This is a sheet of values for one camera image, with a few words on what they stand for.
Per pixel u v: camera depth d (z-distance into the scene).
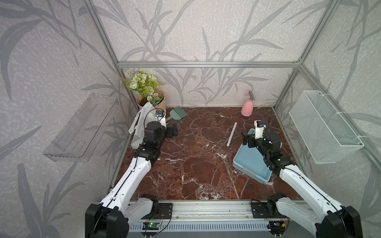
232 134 1.04
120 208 0.39
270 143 0.58
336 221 0.38
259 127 0.68
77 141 0.66
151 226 0.71
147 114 0.91
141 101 1.05
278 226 0.72
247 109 1.11
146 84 0.94
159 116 0.65
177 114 1.16
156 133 0.56
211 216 0.72
